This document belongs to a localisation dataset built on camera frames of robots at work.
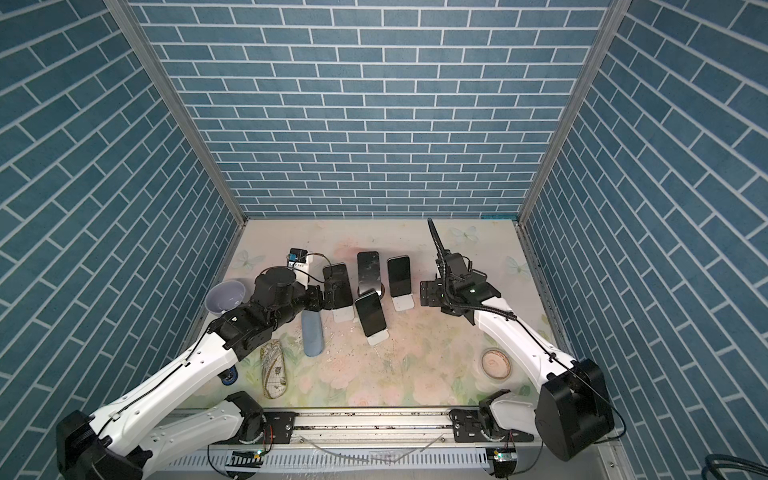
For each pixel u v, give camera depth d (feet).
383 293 3.18
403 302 3.15
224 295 3.03
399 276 3.14
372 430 2.47
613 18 2.35
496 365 2.77
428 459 2.32
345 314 3.06
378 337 2.87
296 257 2.11
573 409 1.32
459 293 2.06
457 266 2.08
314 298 2.17
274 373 2.61
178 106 2.84
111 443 1.26
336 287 3.00
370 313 3.49
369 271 3.07
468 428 2.41
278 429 2.42
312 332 2.87
